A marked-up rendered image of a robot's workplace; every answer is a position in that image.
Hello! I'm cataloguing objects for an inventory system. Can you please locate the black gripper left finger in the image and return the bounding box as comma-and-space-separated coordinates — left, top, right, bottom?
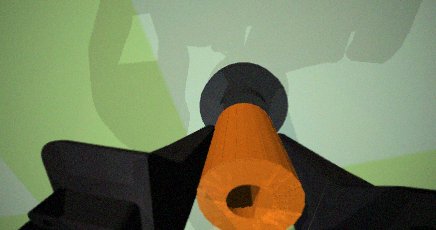
41, 125, 215, 230

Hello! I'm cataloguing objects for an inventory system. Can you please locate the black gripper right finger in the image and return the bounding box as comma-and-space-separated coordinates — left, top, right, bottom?
278, 133, 436, 230

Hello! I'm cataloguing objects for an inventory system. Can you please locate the orange knob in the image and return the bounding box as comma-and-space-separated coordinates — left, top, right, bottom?
196, 103, 305, 230

